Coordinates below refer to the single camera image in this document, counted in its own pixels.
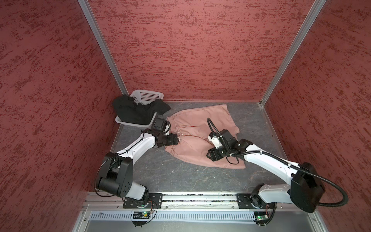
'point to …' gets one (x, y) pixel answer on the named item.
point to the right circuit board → (261, 218)
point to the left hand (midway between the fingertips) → (172, 143)
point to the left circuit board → (144, 214)
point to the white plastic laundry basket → (143, 96)
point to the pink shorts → (215, 123)
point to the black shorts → (143, 113)
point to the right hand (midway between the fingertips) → (211, 156)
